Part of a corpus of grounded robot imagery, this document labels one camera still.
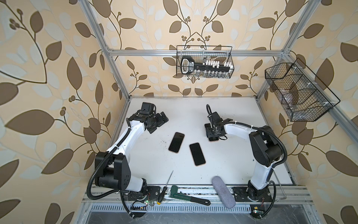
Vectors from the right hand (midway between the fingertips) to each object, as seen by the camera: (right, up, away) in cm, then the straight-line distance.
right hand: (211, 134), depth 97 cm
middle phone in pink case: (-11, -11, -8) cm, 18 cm away
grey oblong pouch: (+3, -28, -26) cm, 39 cm away
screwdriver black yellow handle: (-31, -27, -22) cm, 47 cm away
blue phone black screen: (-1, -3, -4) cm, 5 cm away
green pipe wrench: (-25, -28, -23) cm, 44 cm away
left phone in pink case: (-25, -5, -4) cm, 26 cm away
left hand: (-31, +10, -12) cm, 35 cm away
